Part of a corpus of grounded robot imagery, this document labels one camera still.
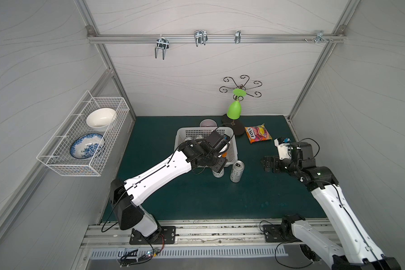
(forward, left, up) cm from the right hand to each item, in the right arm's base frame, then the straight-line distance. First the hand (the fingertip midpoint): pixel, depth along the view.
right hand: (271, 158), depth 75 cm
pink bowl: (+35, +31, -14) cm, 49 cm away
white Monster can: (-3, +15, -9) cm, 17 cm away
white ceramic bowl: (+8, +77, +15) cm, 78 cm away
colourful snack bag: (+30, -2, -18) cm, 35 cm away
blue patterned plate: (-6, +77, +13) cm, 78 cm away
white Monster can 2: (-6, +24, -6) cm, 26 cm away
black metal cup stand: (+37, +11, -19) cm, 44 cm away
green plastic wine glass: (+31, +15, 0) cm, 35 cm away
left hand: (-4, +23, +1) cm, 24 cm away
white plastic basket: (+24, +46, -14) cm, 53 cm away
